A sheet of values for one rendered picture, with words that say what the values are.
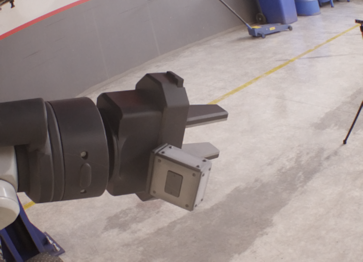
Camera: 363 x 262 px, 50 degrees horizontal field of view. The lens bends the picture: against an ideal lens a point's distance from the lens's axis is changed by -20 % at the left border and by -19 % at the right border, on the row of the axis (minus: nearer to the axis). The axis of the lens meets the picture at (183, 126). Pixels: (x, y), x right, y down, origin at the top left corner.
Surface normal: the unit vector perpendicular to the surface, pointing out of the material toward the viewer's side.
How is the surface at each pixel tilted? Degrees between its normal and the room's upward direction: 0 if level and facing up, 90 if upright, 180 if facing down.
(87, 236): 0
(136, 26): 90
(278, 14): 93
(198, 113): 23
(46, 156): 79
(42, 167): 90
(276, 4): 93
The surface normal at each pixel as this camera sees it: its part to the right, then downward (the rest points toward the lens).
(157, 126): 0.54, 0.43
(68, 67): 0.64, 0.15
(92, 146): 0.55, -0.07
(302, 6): -0.44, 0.44
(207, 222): -0.22, -0.90
